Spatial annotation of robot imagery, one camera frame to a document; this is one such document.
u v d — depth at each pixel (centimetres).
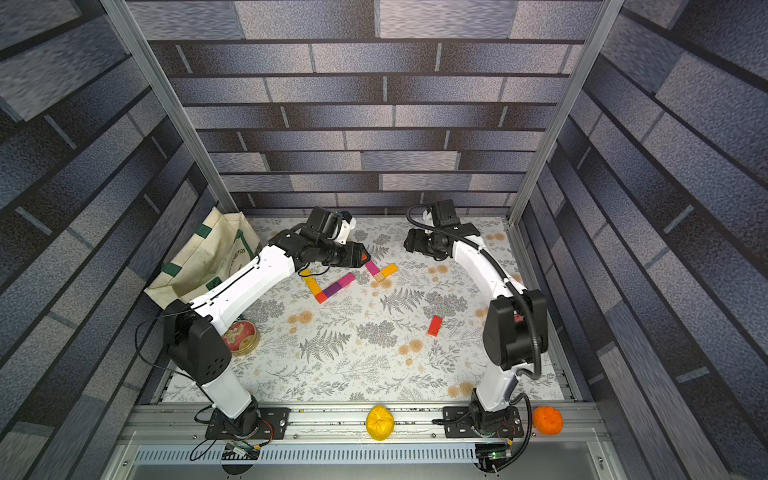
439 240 64
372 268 103
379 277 101
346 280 101
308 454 78
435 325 90
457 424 73
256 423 72
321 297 97
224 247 97
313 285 100
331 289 99
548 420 70
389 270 103
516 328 47
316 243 63
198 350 44
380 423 69
